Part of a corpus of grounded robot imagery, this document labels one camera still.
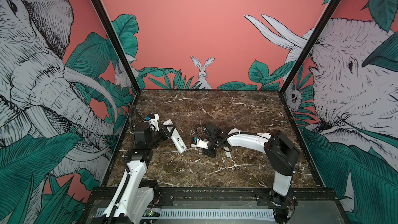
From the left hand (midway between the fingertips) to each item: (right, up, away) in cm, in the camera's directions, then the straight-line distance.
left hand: (174, 124), depth 77 cm
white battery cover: (+30, -19, +11) cm, 37 cm away
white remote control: (+1, -7, 0) cm, 7 cm away
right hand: (+14, -16, +8) cm, 22 cm away
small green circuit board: (-9, -40, -7) cm, 42 cm away
